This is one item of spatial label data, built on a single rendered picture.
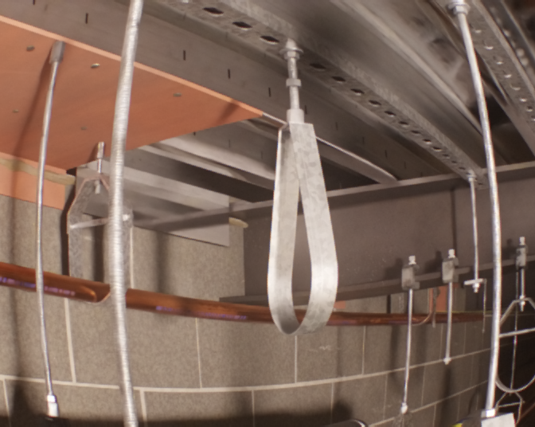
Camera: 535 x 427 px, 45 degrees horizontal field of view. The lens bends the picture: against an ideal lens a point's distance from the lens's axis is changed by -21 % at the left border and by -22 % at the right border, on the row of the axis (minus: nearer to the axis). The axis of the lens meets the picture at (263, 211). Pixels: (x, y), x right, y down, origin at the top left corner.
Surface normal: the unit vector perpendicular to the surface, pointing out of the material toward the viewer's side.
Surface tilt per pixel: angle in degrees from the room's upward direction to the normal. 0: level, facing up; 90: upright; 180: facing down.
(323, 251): 74
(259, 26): 180
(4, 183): 90
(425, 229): 90
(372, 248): 90
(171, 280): 90
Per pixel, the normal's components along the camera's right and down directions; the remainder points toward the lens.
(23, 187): 0.84, -0.12
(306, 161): 0.33, -0.46
